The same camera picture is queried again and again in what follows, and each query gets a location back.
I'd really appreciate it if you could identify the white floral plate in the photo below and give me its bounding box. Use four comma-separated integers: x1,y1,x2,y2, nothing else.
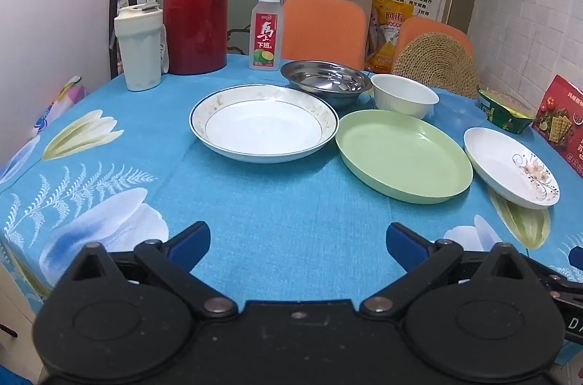
463,127,560,209

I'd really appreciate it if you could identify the light green plate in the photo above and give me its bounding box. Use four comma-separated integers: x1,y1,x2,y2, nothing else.
335,109,473,205

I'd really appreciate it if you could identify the white gold-rimmed plate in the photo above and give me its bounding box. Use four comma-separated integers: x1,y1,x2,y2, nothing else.
189,84,340,164

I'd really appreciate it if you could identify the blue floral tablecloth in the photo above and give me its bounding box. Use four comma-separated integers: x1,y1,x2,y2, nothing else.
0,54,583,317

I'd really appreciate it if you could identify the green instant noodle cup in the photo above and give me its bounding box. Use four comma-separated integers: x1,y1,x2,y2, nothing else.
477,88,535,134

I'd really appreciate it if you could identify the red cracker box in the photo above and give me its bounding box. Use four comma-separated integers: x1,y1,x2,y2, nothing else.
533,75,583,177

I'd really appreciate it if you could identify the white ceramic bowl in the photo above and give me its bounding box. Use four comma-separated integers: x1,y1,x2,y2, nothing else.
371,74,440,119

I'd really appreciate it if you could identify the woven straw mat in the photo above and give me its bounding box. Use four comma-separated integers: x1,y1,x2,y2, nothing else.
392,32,479,99

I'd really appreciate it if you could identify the stainless steel bowl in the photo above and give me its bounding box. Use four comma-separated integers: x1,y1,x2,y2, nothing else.
281,60,372,109

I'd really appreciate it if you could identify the white travel mug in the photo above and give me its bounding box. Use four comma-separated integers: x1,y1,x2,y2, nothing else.
114,3,169,92

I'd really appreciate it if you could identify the red thermos jug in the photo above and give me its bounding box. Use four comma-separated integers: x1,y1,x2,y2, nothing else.
163,0,227,75

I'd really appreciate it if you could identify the yellow snack bag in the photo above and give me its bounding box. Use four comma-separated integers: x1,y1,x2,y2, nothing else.
367,0,414,73

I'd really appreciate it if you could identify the lime juice bottle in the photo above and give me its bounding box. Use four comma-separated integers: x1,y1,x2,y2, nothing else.
249,0,283,71

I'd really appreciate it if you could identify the left orange chair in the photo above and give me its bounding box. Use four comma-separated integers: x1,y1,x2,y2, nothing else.
282,0,369,70

